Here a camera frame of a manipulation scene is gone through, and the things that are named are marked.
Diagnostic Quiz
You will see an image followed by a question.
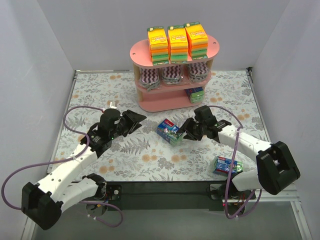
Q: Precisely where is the blue green sponge pack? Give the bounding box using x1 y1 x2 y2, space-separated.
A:
156 118 183 146
185 87 205 104
213 156 243 176

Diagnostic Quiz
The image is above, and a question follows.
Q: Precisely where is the striped pink sponge pack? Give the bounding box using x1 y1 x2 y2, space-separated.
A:
139 68 160 92
160 65 182 85
186 62 209 83

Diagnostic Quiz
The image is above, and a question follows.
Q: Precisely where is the orange sponge pack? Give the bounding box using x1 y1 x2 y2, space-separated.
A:
167 25 189 63
184 21 209 59
147 26 169 65

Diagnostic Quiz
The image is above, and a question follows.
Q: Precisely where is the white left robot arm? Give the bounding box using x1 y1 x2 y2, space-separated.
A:
21 108 146 230

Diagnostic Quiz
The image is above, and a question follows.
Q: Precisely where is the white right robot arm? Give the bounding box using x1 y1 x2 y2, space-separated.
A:
177 105 301 195

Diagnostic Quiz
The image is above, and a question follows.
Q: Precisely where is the pink three-tier shelf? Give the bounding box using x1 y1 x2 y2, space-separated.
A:
129 35 220 113

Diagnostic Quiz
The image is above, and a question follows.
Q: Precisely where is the floral patterned table mat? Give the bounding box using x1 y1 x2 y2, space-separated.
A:
53 70 268 181

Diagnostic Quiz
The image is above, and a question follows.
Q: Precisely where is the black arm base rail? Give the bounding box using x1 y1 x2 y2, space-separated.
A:
62 181 258 213

